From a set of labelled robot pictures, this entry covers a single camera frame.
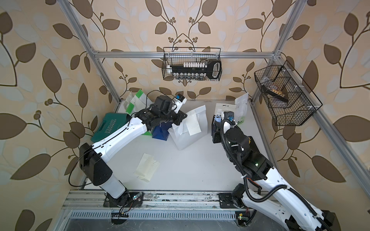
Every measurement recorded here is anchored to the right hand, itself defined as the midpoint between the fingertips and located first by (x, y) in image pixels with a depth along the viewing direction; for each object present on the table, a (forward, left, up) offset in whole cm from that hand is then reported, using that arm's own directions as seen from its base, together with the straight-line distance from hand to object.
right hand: (217, 122), depth 65 cm
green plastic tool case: (+23, +70, -28) cm, 79 cm away
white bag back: (+4, +18, -14) cm, 23 cm away
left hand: (+12, +16, -6) cm, 21 cm away
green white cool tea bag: (+27, +44, -11) cm, 53 cm away
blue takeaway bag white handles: (+13, +32, -25) cm, 43 cm away
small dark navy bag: (+22, +50, -10) cm, 55 cm away
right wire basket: (+13, -40, 0) cm, 42 cm away
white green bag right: (+24, -20, -14) cm, 34 cm away
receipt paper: (+10, +11, -13) cm, 20 cm away
